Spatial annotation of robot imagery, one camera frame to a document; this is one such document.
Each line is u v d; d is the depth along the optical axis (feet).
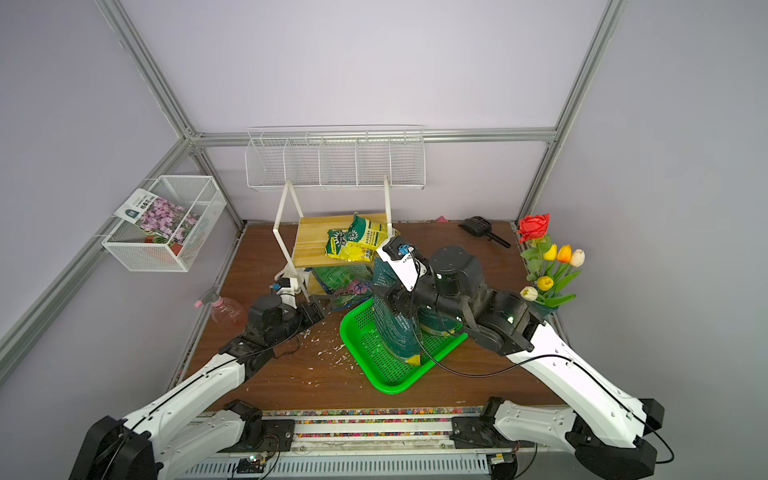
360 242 2.65
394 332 2.28
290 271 3.45
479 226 3.80
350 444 2.40
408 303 1.66
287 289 2.47
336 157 3.25
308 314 2.33
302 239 2.93
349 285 2.94
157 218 2.38
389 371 2.77
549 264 2.51
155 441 1.37
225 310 2.82
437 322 2.59
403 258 1.52
